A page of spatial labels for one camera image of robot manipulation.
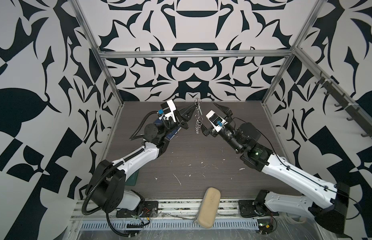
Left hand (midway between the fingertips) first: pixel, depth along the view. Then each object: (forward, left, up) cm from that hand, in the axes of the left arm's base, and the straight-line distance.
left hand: (197, 100), depth 56 cm
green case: (-14, +34, -45) cm, 58 cm away
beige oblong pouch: (-29, -6, -44) cm, 53 cm away
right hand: (0, -5, -5) cm, 8 cm away
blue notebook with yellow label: (+13, +14, -45) cm, 49 cm away
